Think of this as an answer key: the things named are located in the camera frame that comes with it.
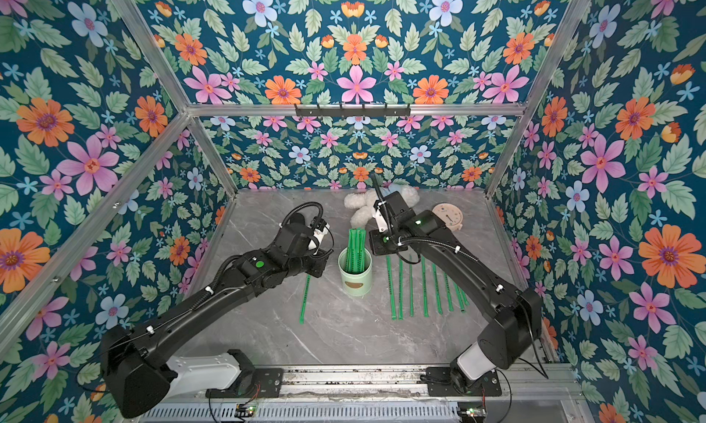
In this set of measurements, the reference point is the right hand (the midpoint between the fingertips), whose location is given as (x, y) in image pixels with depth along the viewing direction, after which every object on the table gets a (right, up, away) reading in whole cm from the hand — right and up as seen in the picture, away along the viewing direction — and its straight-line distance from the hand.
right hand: (379, 239), depth 78 cm
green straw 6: (+27, -23, +10) cm, 37 cm away
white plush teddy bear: (-6, +11, +30) cm, 33 cm away
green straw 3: (-24, -24, +8) cm, 35 cm away
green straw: (+5, -23, +8) cm, 25 cm away
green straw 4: (+16, -17, +13) cm, 27 cm away
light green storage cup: (-7, -15, +5) cm, 17 cm away
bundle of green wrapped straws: (-7, -5, +6) cm, 10 cm away
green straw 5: (+24, -20, +12) cm, 33 cm away
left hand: (-14, -4, -1) cm, 14 cm away
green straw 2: (+8, -18, +13) cm, 23 cm away
